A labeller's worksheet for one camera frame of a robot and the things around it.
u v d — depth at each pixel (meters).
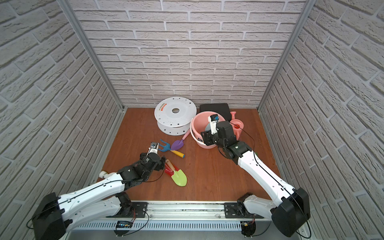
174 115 1.03
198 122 0.92
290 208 0.38
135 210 0.73
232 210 0.74
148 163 0.60
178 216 0.74
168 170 0.86
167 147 0.96
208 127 1.00
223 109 1.14
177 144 0.98
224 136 0.58
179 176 0.85
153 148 0.70
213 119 0.66
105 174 0.83
